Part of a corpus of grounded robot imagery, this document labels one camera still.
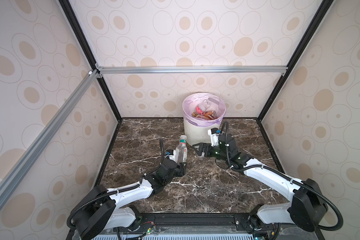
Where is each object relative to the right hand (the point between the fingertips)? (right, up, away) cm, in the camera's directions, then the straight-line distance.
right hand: (198, 146), depth 80 cm
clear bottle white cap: (-9, -3, +8) cm, 12 cm away
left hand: (-6, -9, +3) cm, 11 cm away
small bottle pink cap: (+7, +25, +15) cm, 30 cm away
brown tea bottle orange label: (+8, +19, +18) cm, 27 cm away
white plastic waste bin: (0, +6, +10) cm, 12 cm away
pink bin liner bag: (+6, +23, +20) cm, 31 cm away
